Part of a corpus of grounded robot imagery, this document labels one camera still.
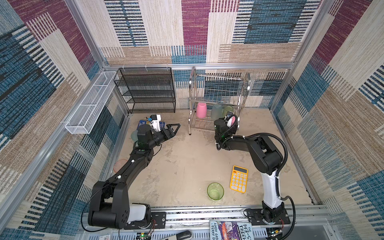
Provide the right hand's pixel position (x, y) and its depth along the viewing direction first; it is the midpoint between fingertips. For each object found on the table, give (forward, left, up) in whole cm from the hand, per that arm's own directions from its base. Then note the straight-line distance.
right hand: (229, 120), depth 99 cm
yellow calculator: (-34, -1, -10) cm, 36 cm away
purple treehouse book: (-58, +8, -9) cm, 59 cm away
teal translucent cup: (+8, +7, 0) cm, 11 cm away
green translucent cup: (+8, +1, +3) cm, 8 cm away
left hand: (-13, +32, +13) cm, 38 cm away
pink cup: (+10, +18, 0) cm, 20 cm away
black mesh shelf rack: (+25, +56, +7) cm, 62 cm away
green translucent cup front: (-41, +13, -9) cm, 44 cm away
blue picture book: (+5, +46, -8) cm, 47 cm away
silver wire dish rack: (+25, +9, 0) cm, 27 cm away
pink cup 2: (-9, +2, +10) cm, 14 cm away
